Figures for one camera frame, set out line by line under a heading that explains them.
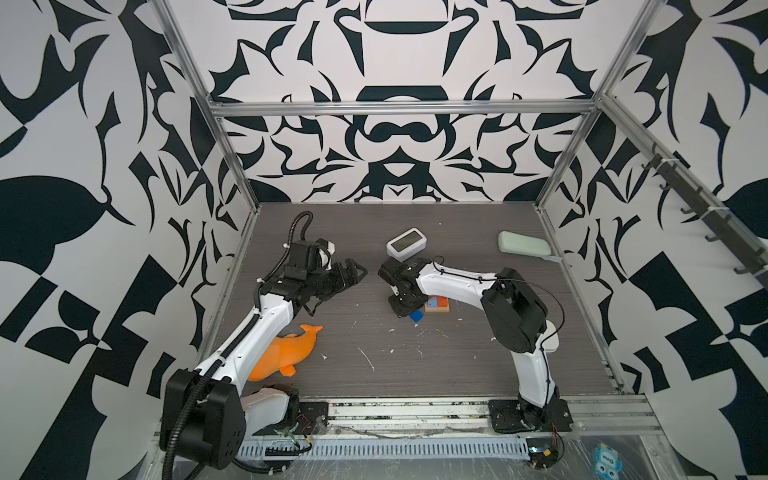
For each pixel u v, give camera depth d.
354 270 0.74
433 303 0.91
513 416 0.74
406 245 1.02
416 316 0.91
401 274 0.71
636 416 0.76
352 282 0.71
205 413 0.39
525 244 1.06
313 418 0.74
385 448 0.68
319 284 0.68
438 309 0.91
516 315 0.52
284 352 0.80
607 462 0.68
